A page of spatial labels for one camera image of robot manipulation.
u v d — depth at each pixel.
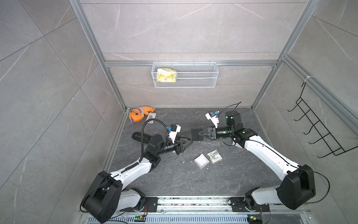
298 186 0.40
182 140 0.69
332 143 0.60
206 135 0.70
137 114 1.05
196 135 0.71
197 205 0.75
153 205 0.73
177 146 0.66
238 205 0.73
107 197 0.41
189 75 1.01
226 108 1.19
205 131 0.70
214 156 0.90
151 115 1.14
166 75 0.86
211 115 0.69
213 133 0.65
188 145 0.70
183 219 0.70
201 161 0.90
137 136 0.98
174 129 0.66
